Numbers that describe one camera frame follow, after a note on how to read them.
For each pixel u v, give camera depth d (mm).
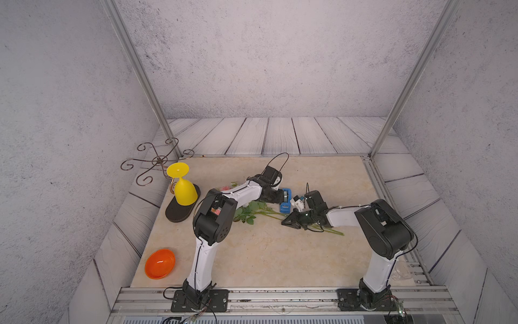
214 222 547
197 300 633
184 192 761
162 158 774
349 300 728
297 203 909
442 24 730
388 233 494
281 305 728
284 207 952
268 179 803
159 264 806
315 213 769
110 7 693
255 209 964
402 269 792
